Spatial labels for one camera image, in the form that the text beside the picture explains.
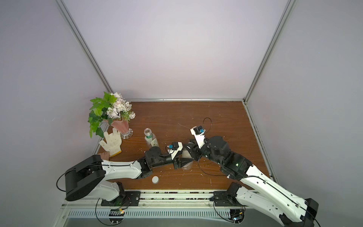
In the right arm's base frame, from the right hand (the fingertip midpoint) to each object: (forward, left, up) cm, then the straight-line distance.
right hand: (187, 140), depth 65 cm
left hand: (-3, -2, -9) cm, 10 cm away
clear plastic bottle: (-3, +1, -10) cm, 11 cm away
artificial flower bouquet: (+18, +43, +4) cm, 47 cm away
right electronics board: (-26, -26, -30) cm, 48 cm away
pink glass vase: (+16, +42, -14) cm, 47 cm away
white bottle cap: (-11, +19, -27) cm, 35 cm away
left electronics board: (-28, +37, -30) cm, 56 cm away
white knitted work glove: (+12, +53, -26) cm, 60 cm away
